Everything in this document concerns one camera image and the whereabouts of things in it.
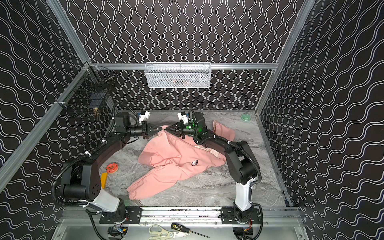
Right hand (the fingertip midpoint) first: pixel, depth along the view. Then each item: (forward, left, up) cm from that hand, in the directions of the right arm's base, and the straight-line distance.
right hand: (166, 130), depth 80 cm
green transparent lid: (+32, -54, -24) cm, 67 cm away
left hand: (-2, 0, +3) cm, 4 cm away
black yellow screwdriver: (-41, -10, -22) cm, 48 cm away
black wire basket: (+30, +53, +6) cm, 61 cm away
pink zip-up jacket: (-5, 0, -18) cm, 19 cm away
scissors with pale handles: (-44, -1, -22) cm, 49 cm away
